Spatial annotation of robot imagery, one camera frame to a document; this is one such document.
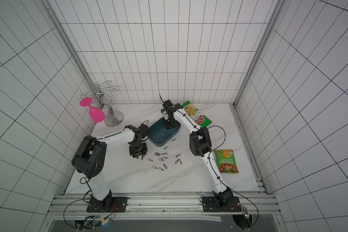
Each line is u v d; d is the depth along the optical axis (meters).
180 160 0.88
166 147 0.94
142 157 0.90
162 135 1.00
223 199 0.63
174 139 0.98
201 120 1.07
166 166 0.86
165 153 0.90
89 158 0.48
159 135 1.00
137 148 0.78
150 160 0.89
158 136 1.00
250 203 0.66
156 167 0.85
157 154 0.90
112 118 1.08
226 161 0.86
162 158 0.89
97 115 0.92
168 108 0.79
